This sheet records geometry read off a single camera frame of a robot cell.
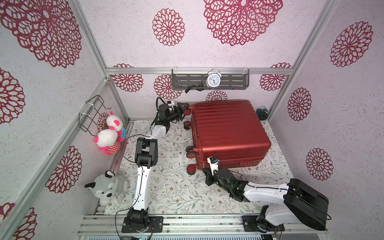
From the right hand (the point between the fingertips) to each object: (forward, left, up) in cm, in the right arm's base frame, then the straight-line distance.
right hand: (201, 169), depth 83 cm
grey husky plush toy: (-14, +42, +9) cm, 46 cm away
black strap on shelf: (+44, +1, +23) cm, 49 cm away
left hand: (+40, +8, +11) cm, 42 cm away
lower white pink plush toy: (+12, +54, +11) cm, 56 cm away
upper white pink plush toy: (+24, +53, +11) cm, 59 cm away
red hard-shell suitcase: (+21, -18, +8) cm, 29 cm away
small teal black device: (+51, -48, -5) cm, 71 cm away
